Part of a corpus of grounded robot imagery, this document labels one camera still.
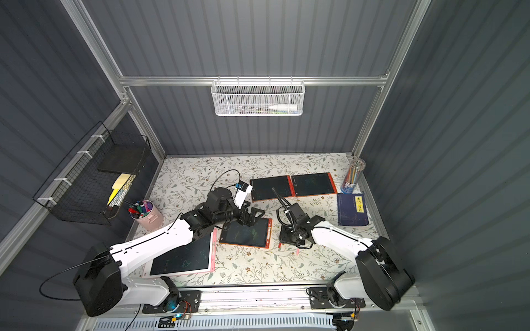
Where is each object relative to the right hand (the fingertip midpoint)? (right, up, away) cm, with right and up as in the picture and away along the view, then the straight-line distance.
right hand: (283, 238), depth 86 cm
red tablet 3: (-9, +21, -11) cm, 26 cm away
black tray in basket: (-64, +35, -3) cm, 73 cm away
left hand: (-10, +13, -9) cm, 19 cm away
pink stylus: (+6, -5, -1) cm, 8 cm away
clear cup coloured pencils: (+32, +29, +6) cm, 43 cm away
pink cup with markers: (-58, +11, -1) cm, 59 cm away
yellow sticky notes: (-61, +24, -11) cm, 67 cm away
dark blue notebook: (+34, +10, +12) cm, 37 cm away
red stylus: (-2, -4, +1) cm, 4 cm away
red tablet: (-11, 0, +3) cm, 11 cm away
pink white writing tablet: (-36, -7, -1) cm, 36 cm away
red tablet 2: (+17, +22, +23) cm, 36 cm away
